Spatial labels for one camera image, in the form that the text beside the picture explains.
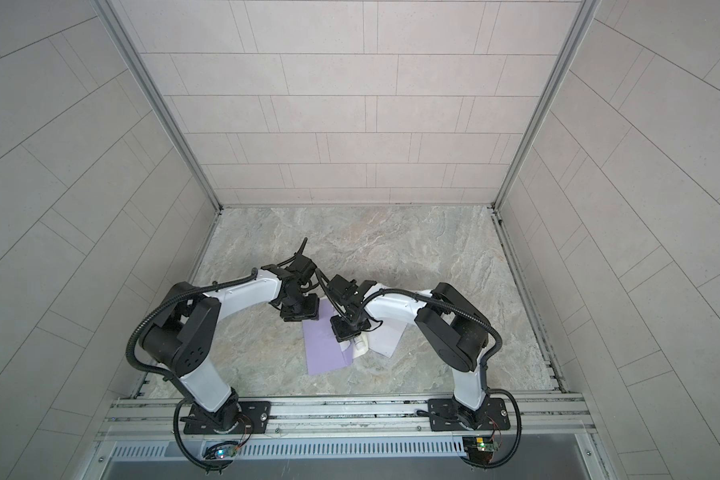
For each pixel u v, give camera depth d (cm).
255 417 71
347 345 80
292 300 72
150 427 70
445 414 71
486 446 68
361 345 82
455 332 47
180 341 45
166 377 49
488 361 50
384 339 83
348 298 66
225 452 64
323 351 82
